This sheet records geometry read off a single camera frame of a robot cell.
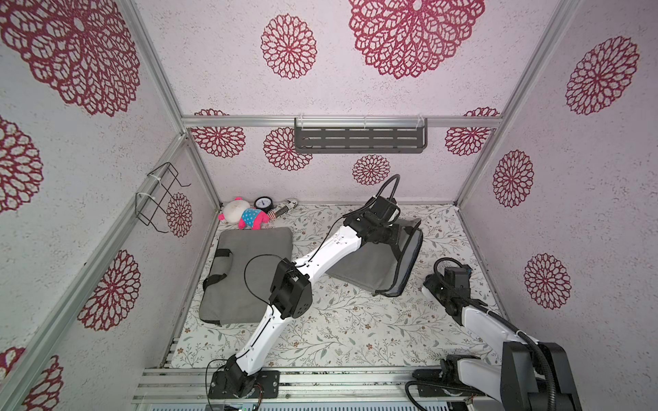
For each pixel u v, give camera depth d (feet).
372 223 2.23
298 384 2.47
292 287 1.83
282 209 3.81
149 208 2.50
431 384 2.21
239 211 3.60
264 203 3.85
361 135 3.18
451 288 2.21
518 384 1.35
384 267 3.07
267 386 2.40
